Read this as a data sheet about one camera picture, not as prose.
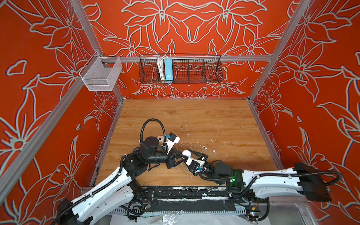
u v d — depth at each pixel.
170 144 0.59
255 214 0.68
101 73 0.95
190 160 0.55
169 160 0.58
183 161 0.62
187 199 0.73
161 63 0.88
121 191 0.59
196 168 0.52
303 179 0.46
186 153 0.65
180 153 0.65
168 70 0.90
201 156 0.61
